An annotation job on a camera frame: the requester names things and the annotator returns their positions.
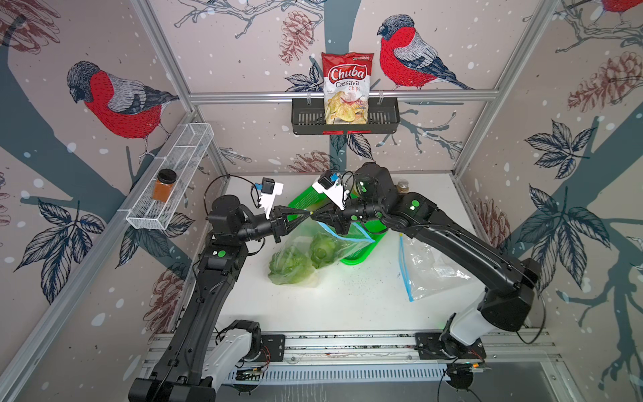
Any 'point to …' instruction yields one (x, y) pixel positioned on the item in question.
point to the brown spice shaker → (403, 186)
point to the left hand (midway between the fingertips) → (311, 213)
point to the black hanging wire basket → (309, 118)
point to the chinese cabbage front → (289, 265)
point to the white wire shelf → (182, 152)
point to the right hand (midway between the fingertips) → (313, 214)
